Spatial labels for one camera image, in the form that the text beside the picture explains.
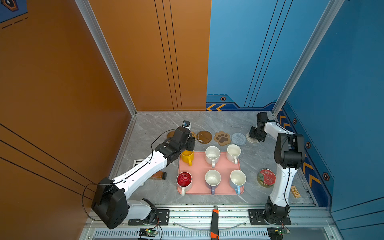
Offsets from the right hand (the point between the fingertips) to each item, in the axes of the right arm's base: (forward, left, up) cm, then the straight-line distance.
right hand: (252, 135), depth 105 cm
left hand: (-15, +42, +19) cm, 48 cm away
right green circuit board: (-56, +1, -3) cm, 56 cm away
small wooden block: (-38, -14, -1) cm, 40 cm away
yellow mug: (-21, +44, +9) cm, 50 cm away
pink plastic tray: (-24, +38, -2) cm, 45 cm away
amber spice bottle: (-30, +60, +4) cm, 68 cm away
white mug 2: (-16, +17, +4) cm, 24 cm away
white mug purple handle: (-30, +30, +1) cm, 43 cm away
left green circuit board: (-56, +63, -1) cm, 84 cm away
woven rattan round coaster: (+1, +42, 0) cm, 42 cm away
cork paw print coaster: (-1, +21, -1) cm, 21 cm away
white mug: (-15, +29, +2) cm, 33 cm away
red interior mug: (-33, +46, +2) cm, 57 cm away
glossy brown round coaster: (-1, +34, 0) cm, 34 cm away
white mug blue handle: (-31, +16, 0) cm, 35 cm away
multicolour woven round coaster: (-4, +2, +1) cm, 5 cm away
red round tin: (-31, 0, +3) cm, 31 cm away
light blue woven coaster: (-3, +10, +1) cm, 11 cm away
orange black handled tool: (-55, +31, 0) cm, 63 cm away
